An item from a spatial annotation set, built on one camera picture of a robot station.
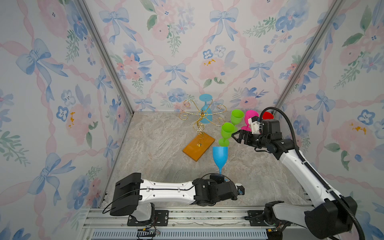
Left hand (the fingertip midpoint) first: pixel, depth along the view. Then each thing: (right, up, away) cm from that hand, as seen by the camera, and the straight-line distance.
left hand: (222, 177), depth 72 cm
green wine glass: (+6, +23, +18) cm, 30 cm away
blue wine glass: (0, +10, +2) cm, 10 cm away
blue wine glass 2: (-7, +33, +16) cm, 37 cm away
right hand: (+9, +20, +6) cm, 23 cm away
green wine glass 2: (+14, +32, +25) cm, 43 cm away
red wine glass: (+34, +32, +24) cm, 52 cm away
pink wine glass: (+22, +33, +25) cm, 47 cm away
